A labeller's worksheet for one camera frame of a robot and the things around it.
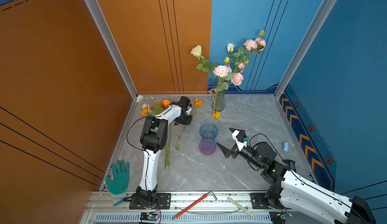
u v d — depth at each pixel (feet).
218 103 3.48
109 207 2.40
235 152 2.03
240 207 2.37
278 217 2.31
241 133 2.06
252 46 2.66
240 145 1.93
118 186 2.59
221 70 2.24
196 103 3.68
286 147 2.93
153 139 1.94
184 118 2.97
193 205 2.38
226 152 2.05
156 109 3.32
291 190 1.69
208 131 2.60
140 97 3.57
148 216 2.33
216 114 3.46
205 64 3.01
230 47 2.99
